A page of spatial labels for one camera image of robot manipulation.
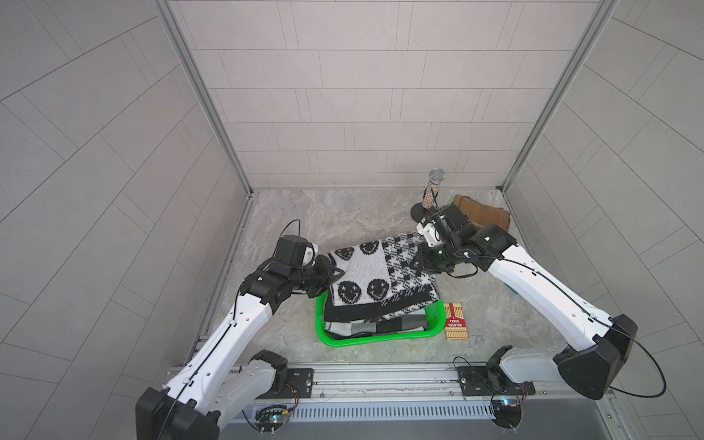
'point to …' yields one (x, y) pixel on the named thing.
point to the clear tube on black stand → (428, 204)
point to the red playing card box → (456, 325)
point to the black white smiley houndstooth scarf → (379, 280)
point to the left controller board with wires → (271, 417)
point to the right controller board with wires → (506, 412)
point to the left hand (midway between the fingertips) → (349, 271)
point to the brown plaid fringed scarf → (482, 215)
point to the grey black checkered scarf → (350, 329)
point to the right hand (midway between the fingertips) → (409, 265)
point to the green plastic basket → (436, 320)
